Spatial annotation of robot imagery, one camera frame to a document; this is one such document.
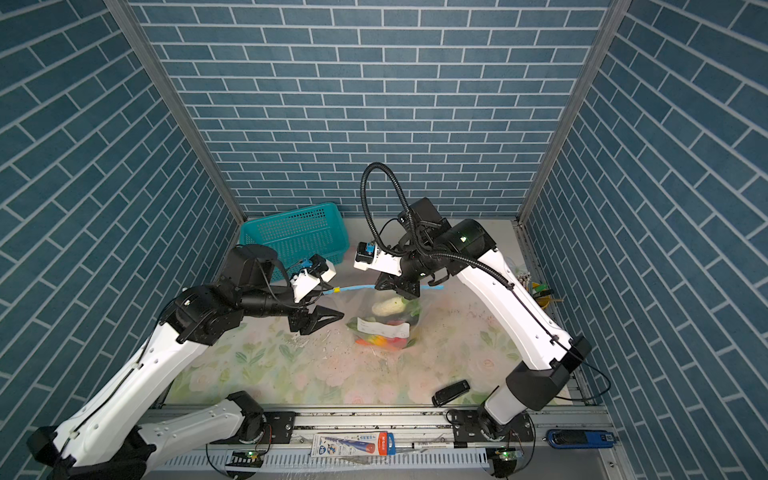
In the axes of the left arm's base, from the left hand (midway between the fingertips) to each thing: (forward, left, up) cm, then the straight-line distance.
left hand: (336, 303), depth 62 cm
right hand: (+5, -8, +1) cm, 10 cm away
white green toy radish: (+7, -13, -15) cm, 21 cm away
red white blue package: (-22, -2, -29) cm, 37 cm away
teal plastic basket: (+47, +24, -30) cm, 61 cm away
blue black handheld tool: (-22, -56, -25) cm, 65 cm away
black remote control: (-11, -27, -27) cm, 40 cm away
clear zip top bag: (+6, -9, -20) cm, 23 cm away
